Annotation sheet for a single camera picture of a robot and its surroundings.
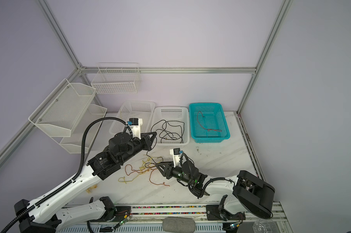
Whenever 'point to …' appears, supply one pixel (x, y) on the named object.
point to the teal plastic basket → (208, 123)
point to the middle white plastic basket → (171, 124)
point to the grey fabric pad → (178, 224)
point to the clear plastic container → (265, 225)
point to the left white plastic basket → (144, 109)
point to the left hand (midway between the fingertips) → (155, 134)
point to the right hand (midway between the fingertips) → (156, 166)
